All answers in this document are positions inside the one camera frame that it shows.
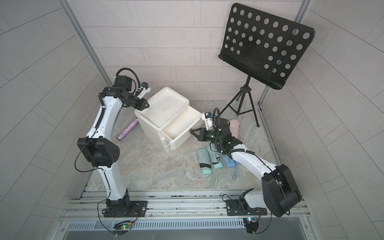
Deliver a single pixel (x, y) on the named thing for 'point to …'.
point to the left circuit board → (121, 228)
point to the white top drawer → (183, 127)
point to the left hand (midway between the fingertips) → (148, 101)
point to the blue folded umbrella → (230, 162)
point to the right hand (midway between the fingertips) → (191, 133)
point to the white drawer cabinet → (169, 118)
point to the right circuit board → (252, 224)
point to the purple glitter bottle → (127, 129)
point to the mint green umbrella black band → (204, 161)
